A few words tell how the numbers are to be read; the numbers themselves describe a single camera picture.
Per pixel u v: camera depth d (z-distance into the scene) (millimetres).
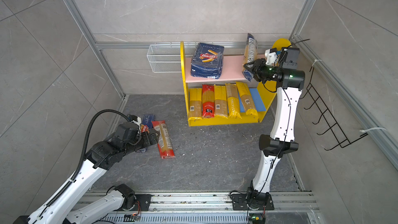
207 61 717
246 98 958
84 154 451
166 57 958
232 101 927
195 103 927
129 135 519
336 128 633
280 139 488
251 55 700
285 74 485
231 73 765
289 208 735
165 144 896
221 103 929
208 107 887
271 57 637
